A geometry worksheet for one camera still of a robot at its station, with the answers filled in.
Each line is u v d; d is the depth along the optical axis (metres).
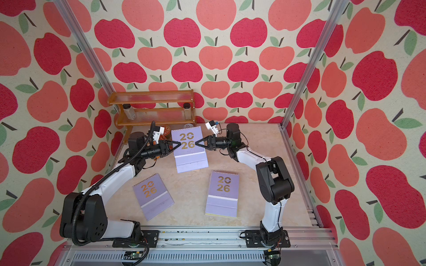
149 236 0.75
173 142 0.78
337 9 0.70
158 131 0.76
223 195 0.81
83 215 0.42
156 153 0.73
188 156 0.78
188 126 1.11
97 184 0.48
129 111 0.98
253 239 0.73
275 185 0.50
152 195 0.87
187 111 0.98
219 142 0.77
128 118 1.02
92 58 0.86
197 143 0.79
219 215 0.79
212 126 0.80
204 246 0.74
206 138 0.78
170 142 0.77
